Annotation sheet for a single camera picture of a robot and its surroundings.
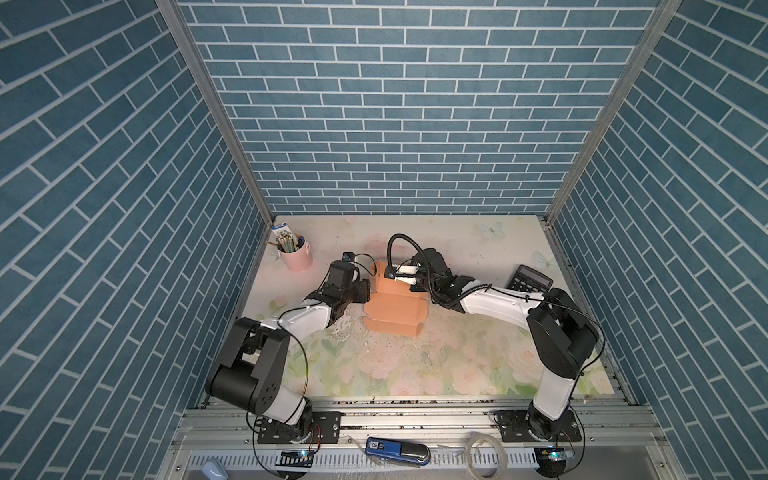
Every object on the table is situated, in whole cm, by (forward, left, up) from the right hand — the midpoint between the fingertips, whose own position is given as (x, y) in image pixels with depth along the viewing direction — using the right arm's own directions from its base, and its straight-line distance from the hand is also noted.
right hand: (410, 257), depth 92 cm
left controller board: (-52, +24, -17) cm, 59 cm away
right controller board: (-47, -37, -17) cm, 63 cm away
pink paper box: (-10, +5, -14) cm, 18 cm away
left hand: (-6, +15, -7) cm, 17 cm away
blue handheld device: (-49, -4, -8) cm, 50 cm away
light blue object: (-56, +41, -10) cm, 70 cm away
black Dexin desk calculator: (+3, -41, -12) cm, 43 cm away
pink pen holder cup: (+1, +37, -3) cm, 38 cm away
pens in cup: (0, +38, +4) cm, 38 cm away
